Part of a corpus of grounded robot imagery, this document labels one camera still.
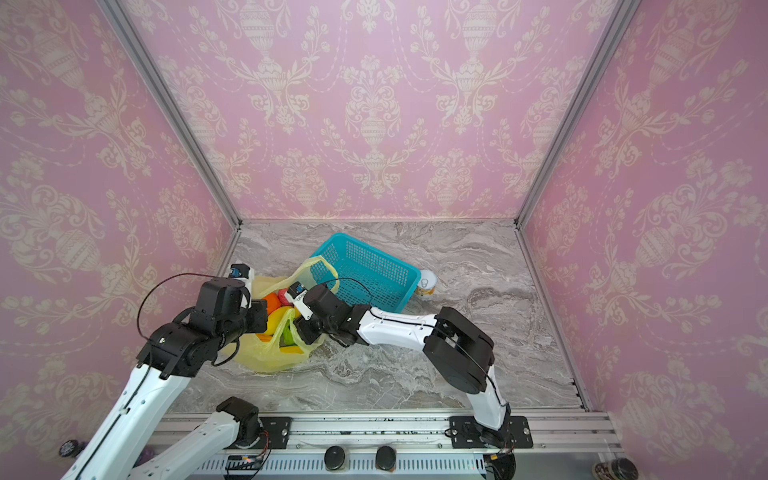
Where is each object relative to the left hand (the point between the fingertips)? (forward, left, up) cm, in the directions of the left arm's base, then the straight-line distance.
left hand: (264, 306), depth 71 cm
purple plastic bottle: (-29, +29, -3) cm, 41 cm away
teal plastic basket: (+26, -22, -23) cm, 41 cm away
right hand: (+1, -4, -11) cm, 12 cm away
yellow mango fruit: (-1, -2, -2) cm, 3 cm away
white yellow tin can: (+19, -42, -17) cm, 49 cm away
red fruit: (+2, -4, +1) cm, 4 cm away
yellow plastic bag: (-8, -4, -6) cm, 11 cm away
